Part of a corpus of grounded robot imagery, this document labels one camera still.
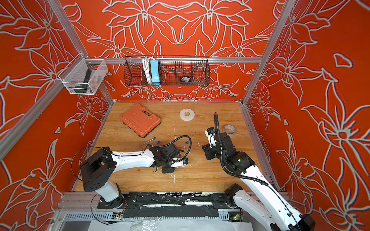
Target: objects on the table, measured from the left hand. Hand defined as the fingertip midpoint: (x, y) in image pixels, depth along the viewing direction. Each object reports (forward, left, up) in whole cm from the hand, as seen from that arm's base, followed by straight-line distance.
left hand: (174, 163), depth 86 cm
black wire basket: (+54, +6, +32) cm, 63 cm away
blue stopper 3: (+15, -7, +1) cm, 16 cm away
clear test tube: (+13, +19, +1) cm, 24 cm away
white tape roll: (+40, -5, +1) cm, 40 cm away
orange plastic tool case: (+28, +29, +5) cm, 40 cm away
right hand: (+4, -16, +18) cm, 24 cm away
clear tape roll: (+28, -38, 0) cm, 47 cm away
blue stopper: (+17, +16, 0) cm, 23 cm away
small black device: (+48, -3, +28) cm, 56 cm away
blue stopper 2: (+14, +12, +1) cm, 19 cm away
